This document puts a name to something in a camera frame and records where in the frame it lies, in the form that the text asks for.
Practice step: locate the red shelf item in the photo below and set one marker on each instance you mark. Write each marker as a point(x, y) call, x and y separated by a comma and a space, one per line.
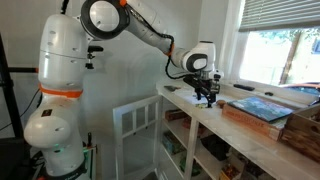
point(190, 125)

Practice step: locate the white shelf cabinet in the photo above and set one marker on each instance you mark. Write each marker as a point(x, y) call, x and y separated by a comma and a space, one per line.
point(192, 143)

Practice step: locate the wide white window blind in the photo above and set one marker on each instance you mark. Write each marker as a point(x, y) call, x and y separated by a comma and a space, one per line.
point(280, 15)

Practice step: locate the small black sill object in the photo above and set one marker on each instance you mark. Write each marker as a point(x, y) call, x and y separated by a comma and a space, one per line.
point(269, 94)

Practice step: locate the dark colourful cover book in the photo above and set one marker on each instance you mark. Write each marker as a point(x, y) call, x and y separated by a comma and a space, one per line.
point(260, 109)

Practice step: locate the brown box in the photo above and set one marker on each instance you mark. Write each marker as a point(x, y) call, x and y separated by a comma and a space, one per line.
point(175, 115)

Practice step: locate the white paper sheet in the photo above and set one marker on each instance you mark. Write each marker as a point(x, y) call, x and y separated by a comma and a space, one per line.
point(186, 96)

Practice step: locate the green blue box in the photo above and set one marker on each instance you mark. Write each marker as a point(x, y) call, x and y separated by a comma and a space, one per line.
point(171, 143)

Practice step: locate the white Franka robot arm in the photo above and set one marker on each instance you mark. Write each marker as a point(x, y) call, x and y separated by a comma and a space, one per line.
point(60, 66)

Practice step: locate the dark bag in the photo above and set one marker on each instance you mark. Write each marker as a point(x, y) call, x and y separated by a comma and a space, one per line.
point(215, 146)

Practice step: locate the orange cardboard game box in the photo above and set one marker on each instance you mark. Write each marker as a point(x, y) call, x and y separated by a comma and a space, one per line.
point(246, 121)

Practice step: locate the wooden crate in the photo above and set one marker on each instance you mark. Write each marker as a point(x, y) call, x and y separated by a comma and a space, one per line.
point(300, 136)

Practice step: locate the yellow red game box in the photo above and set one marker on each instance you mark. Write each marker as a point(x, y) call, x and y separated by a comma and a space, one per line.
point(230, 171)

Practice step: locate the green shelf item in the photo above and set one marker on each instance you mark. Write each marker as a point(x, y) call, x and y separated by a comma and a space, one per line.
point(190, 166)

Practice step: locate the black stereo camera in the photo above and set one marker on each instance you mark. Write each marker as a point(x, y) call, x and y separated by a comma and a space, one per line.
point(95, 48)

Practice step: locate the white paned cabinet door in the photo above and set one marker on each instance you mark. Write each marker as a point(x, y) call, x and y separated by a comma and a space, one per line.
point(117, 146)

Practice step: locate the black remote control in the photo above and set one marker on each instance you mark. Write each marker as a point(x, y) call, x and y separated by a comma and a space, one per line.
point(244, 87)

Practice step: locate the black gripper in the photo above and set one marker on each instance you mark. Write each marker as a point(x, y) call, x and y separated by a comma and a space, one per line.
point(206, 85)

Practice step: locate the black camera stand pole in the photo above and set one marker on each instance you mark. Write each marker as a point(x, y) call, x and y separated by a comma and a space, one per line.
point(23, 70)

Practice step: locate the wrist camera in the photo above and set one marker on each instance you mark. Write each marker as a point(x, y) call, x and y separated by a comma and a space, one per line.
point(217, 76)

